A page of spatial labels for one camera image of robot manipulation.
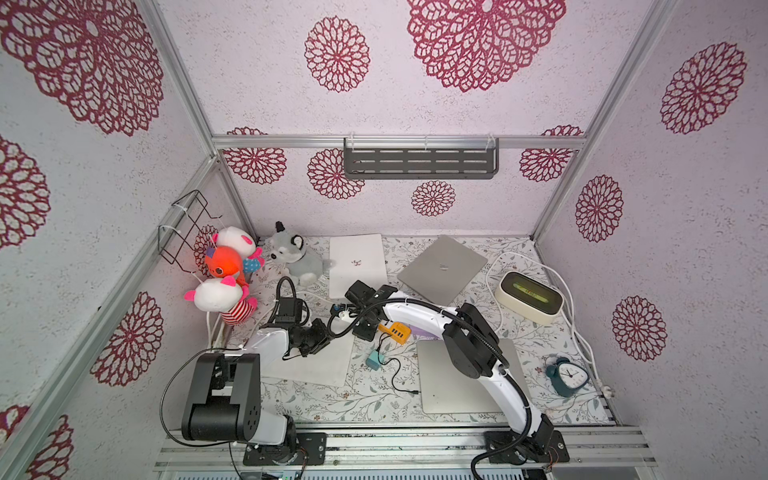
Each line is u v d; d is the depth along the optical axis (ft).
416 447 2.49
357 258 3.70
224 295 2.63
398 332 3.02
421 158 3.11
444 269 3.60
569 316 3.36
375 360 2.75
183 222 2.58
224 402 1.43
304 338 2.53
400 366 2.87
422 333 2.09
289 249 3.01
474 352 1.86
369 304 2.30
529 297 3.18
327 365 2.88
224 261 2.86
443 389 2.70
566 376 2.68
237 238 3.09
